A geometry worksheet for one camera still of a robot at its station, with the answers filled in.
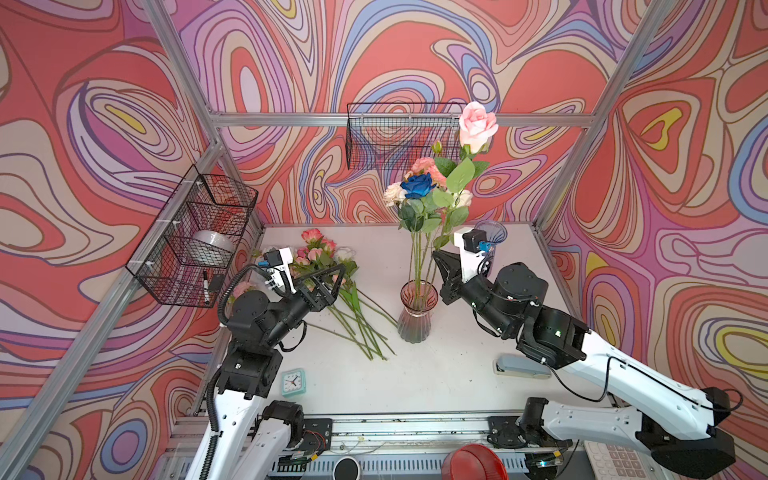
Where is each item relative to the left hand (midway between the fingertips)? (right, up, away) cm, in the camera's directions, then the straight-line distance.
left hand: (339, 271), depth 62 cm
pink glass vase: (+18, -7, +12) cm, 23 cm away
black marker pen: (-34, -5, +10) cm, 36 cm away
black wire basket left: (-39, +3, +10) cm, 40 cm away
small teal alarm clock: (-15, -31, +18) cm, 39 cm away
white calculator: (+63, -45, +7) cm, 78 cm away
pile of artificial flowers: (-2, -14, +33) cm, 36 cm away
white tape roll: (-33, +7, +11) cm, 36 cm away
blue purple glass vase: (+44, +10, +30) cm, 55 cm away
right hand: (+20, +2, -2) cm, 21 cm away
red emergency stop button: (+31, -46, +8) cm, 56 cm away
